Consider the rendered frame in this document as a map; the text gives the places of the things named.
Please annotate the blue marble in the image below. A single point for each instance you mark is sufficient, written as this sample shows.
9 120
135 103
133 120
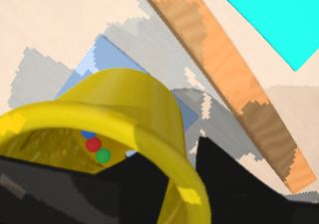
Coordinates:
87 134

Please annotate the green marble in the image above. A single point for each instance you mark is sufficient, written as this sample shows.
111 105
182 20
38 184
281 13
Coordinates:
103 155

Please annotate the red marble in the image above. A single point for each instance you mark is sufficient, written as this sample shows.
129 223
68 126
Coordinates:
93 144

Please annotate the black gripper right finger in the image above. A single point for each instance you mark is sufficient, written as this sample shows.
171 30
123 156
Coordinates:
236 196

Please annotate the yellow cup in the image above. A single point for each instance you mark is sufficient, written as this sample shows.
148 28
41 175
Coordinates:
129 110

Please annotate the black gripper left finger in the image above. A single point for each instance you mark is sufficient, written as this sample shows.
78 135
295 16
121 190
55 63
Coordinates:
129 192

